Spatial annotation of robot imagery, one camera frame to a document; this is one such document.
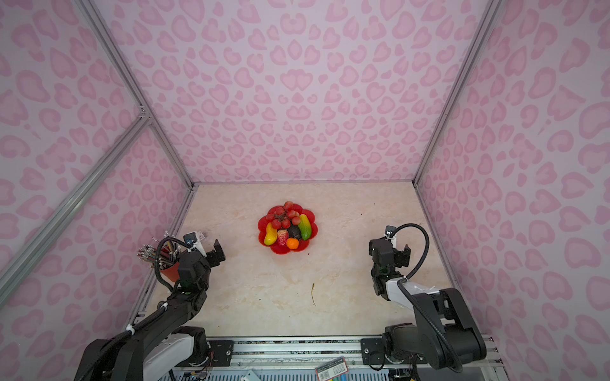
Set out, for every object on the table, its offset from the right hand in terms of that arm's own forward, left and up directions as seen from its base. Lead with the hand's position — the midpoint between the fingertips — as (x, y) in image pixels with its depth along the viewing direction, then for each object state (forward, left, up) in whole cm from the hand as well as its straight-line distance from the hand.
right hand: (393, 240), depth 89 cm
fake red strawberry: (+3, +43, -4) cm, 43 cm away
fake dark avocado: (+6, +38, -4) cm, 39 cm away
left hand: (-4, +69, +5) cm, 69 cm away
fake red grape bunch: (+10, +42, 0) cm, 44 cm away
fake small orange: (+1, +39, -5) cm, 39 cm away
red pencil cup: (-22, +66, +19) cm, 72 cm away
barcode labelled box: (-40, +24, -6) cm, 47 cm away
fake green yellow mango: (+7, +34, -3) cm, 35 cm away
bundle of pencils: (-9, +81, +3) cm, 82 cm away
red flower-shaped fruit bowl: (-2, +42, -6) cm, 43 cm away
